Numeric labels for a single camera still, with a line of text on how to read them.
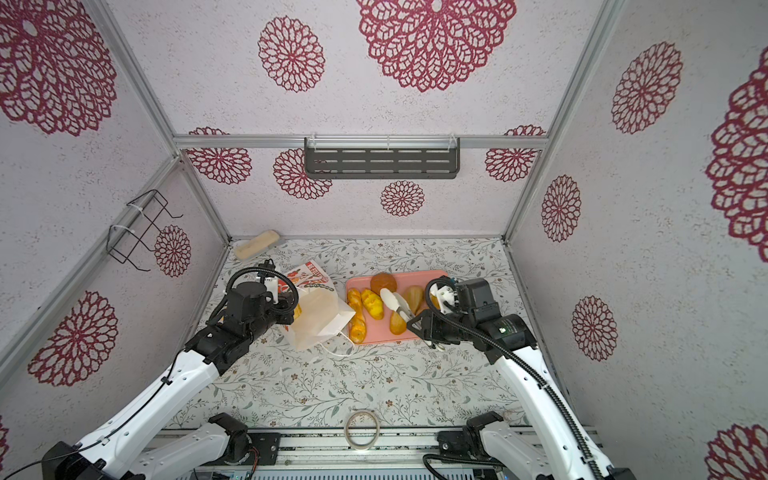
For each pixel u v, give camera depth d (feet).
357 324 3.06
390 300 2.52
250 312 1.85
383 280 3.34
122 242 2.39
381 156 3.05
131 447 1.31
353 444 2.46
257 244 3.78
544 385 1.39
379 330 3.09
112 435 1.34
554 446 1.28
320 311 3.02
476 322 1.71
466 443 2.17
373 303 3.19
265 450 2.40
